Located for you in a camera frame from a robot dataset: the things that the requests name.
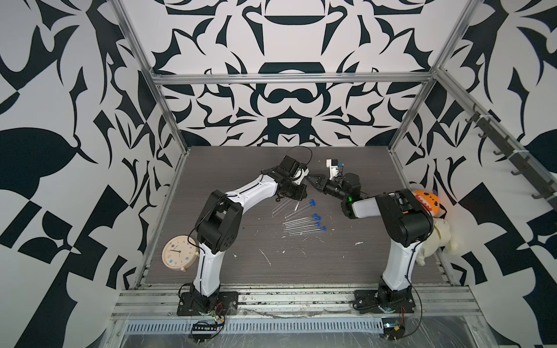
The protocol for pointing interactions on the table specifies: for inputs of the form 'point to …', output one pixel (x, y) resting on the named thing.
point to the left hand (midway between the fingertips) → (304, 190)
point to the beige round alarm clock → (180, 252)
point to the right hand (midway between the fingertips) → (306, 175)
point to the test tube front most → (323, 228)
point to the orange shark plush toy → (429, 199)
